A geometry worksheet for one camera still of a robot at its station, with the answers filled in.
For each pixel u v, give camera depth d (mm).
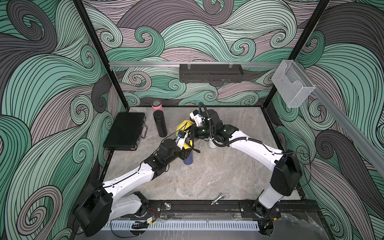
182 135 673
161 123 941
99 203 398
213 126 602
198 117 718
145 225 702
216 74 969
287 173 428
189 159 897
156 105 925
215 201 750
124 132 978
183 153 700
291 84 795
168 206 713
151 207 729
